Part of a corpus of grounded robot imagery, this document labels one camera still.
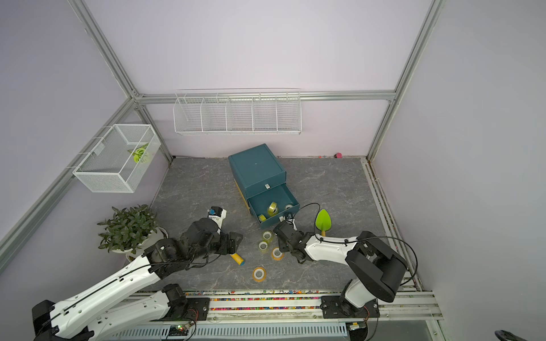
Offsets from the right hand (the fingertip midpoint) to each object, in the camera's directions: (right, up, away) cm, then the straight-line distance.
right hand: (285, 237), depth 91 cm
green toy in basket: (-57, +35, -9) cm, 68 cm away
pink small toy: (+32, +39, +33) cm, 61 cm away
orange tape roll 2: (-10, -12, -10) cm, 18 cm away
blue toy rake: (-19, -6, -8) cm, 21 cm away
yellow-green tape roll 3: (-8, +1, -1) cm, 8 cm away
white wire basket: (-65, +33, -8) cm, 73 cm away
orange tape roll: (-4, -6, -4) cm, 8 cm away
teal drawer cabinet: (-10, +26, -6) cm, 28 cm away
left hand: (-19, +4, -17) cm, 25 cm away
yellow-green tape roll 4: (-9, -3, -3) cm, 10 cm away
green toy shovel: (+18, +5, +5) cm, 19 cm away
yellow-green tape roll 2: (-10, +9, -6) cm, 15 cm away
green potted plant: (-53, +8, -21) cm, 58 cm away
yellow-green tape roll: (-5, +13, -3) cm, 14 cm away
